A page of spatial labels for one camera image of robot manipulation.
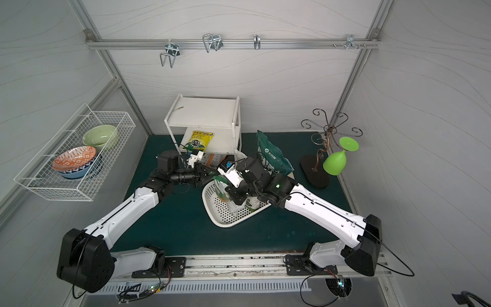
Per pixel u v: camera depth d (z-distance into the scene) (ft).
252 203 2.71
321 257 1.98
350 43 2.52
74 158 2.07
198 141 2.96
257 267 2.46
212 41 2.51
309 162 3.32
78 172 1.88
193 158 2.44
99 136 2.39
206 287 2.31
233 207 2.74
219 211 2.90
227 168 1.93
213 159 3.29
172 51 2.57
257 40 2.37
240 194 1.96
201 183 2.31
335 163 2.57
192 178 2.23
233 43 2.58
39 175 1.85
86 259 1.30
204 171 2.32
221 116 2.65
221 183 2.25
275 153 2.39
